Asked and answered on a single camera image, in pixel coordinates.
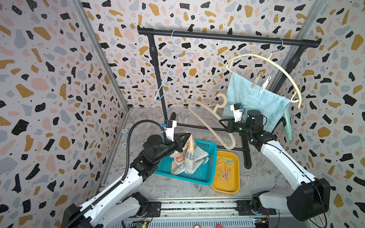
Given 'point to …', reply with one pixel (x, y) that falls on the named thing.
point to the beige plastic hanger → (214, 111)
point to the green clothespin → (229, 161)
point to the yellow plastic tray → (232, 185)
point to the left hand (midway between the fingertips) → (193, 134)
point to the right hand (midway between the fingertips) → (223, 121)
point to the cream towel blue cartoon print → (177, 168)
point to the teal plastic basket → (205, 174)
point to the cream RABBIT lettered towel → (188, 158)
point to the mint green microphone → (288, 129)
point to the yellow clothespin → (217, 164)
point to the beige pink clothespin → (225, 176)
